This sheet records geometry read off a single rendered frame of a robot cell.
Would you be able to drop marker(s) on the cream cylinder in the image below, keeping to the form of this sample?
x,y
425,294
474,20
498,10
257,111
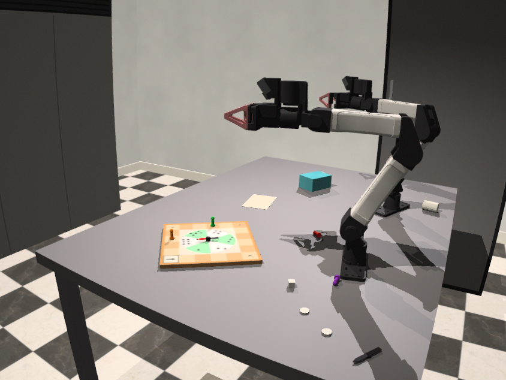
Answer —
x,y
430,206

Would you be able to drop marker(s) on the teal rectangular block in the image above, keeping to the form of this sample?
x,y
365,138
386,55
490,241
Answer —
x,y
315,181

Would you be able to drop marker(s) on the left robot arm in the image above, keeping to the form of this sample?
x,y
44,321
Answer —
x,y
406,154

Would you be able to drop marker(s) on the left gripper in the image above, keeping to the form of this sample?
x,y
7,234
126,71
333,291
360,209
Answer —
x,y
251,120

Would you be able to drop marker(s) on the cream flat rectangular sheet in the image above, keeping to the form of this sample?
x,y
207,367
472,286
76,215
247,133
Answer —
x,y
259,202

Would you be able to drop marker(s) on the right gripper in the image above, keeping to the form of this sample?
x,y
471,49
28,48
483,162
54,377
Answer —
x,y
334,96

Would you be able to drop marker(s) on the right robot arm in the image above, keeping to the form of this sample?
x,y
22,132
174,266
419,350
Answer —
x,y
426,126

